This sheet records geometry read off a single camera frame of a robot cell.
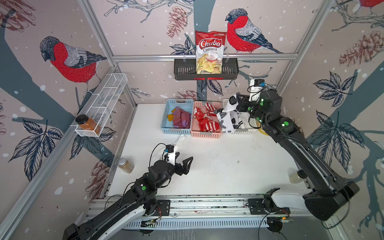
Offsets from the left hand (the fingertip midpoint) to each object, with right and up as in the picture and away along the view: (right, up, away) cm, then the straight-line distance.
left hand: (188, 154), depth 75 cm
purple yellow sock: (-11, +20, +33) cm, 40 cm away
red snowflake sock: (+7, +20, +35) cm, 41 cm away
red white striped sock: (+15, +24, +33) cm, 44 cm away
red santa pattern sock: (+12, +13, +29) cm, 34 cm away
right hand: (+23, +30, -6) cm, 39 cm away
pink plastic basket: (+4, +8, +23) cm, 25 cm away
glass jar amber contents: (-35, -8, +5) cm, 36 cm away
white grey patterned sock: (+22, +16, +14) cm, 31 cm away
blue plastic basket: (-17, +11, +31) cm, 37 cm away
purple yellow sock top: (-6, +17, +28) cm, 33 cm away
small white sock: (-7, +3, +22) cm, 23 cm away
